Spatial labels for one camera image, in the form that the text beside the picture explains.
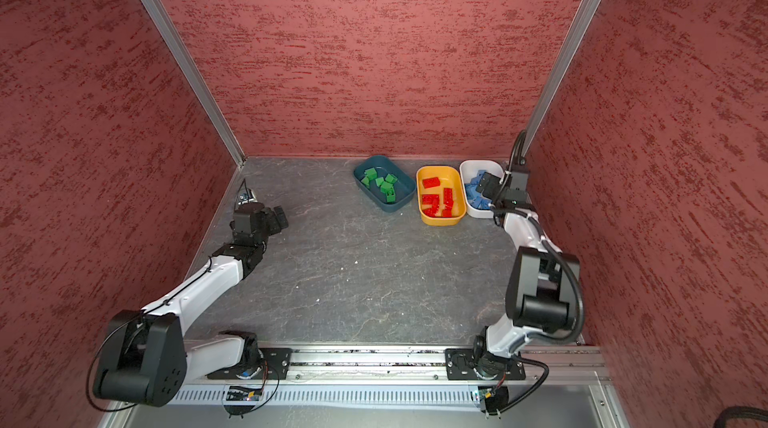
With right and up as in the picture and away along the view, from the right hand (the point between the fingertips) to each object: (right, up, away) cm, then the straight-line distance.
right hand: (493, 185), depth 93 cm
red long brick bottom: (-17, +1, +21) cm, 27 cm away
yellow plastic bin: (-13, -4, +17) cm, 22 cm away
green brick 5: (-33, -4, +13) cm, 35 cm away
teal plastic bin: (-28, -1, +18) cm, 33 cm away
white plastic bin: (-2, +6, +21) cm, 22 cm away
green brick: (-41, +4, +21) cm, 46 cm away
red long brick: (-12, -6, +13) cm, 19 cm away
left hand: (-71, -10, -5) cm, 72 cm away
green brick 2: (-33, +3, +20) cm, 39 cm away
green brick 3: (-37, +2, +18) cm, 41 cm away
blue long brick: (-1, +1, +17) cm, 17 cm away
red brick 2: (-18, -10, +10) cm, 23 cm away
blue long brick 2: (-2, -4, +12) cm, 13 cm away
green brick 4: (-34, -1, +17) cm, 38 cm away
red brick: (-18, -5, +13) cm, 23 cm away
